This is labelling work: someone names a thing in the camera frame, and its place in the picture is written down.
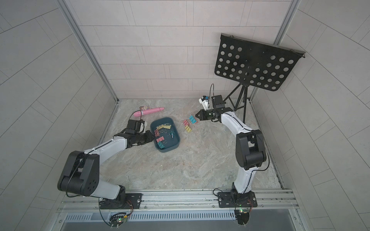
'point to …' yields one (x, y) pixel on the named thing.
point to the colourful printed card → (142, 108)
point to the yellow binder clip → (188, 128)
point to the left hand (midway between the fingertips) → (157, 135)
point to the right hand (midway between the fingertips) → (196, 114)
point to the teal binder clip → (192, 119)
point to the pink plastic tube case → (138, 114)
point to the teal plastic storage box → (166, 137)
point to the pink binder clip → (185, 122)
